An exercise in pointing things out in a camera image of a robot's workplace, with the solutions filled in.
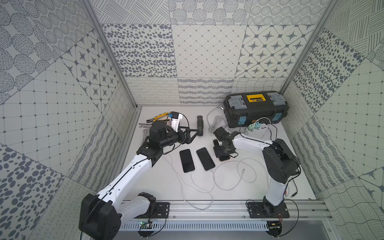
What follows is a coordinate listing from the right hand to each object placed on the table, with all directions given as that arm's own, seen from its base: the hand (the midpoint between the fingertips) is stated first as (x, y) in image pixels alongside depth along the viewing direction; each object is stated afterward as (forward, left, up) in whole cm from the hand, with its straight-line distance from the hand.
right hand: (223, 153), depth 93 cm
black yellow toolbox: (+22, -12, +17) cm, 30 cm away
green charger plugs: (+19, -25, +5) cm, 31 cm away
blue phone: (-5, +23, -1) cm, 24 cm away
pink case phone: (-5, 0, +4) cm, 7 cm away
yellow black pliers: (+27, +49, +2) cm, 56 cm away
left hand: (+1, +20, +28) cm, 34 cm away
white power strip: (+18, -31, +1) cm, 36 cm away
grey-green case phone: (-4, +12, 0) cm, 12 cm away
